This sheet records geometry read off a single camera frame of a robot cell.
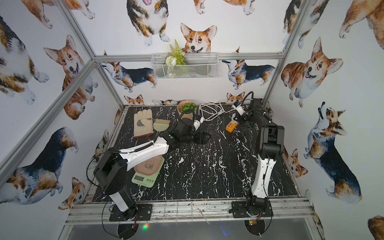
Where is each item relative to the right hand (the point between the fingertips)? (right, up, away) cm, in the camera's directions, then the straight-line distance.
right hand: (236, 114), depth 104 cm
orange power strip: (-4, -9, +1) cm, 10 cm away
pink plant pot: (-34, -1, -3) cm, 35 cm away
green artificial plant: (-33, +5, -2) cm, 34 cm away
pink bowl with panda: (-54, -31, -18) cm, 65 cm away
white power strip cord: (-18, +3, +12) cm, 22 cm away
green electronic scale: (-54, -37, -22) cm, 69 cm away
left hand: (-19, -11, -22) cm, 31 cm away
